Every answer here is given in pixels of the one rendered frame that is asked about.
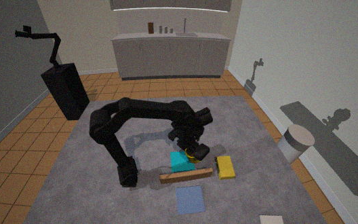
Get yellow flat block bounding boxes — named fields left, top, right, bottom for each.
left=215, top=156, right=235, bottom=180

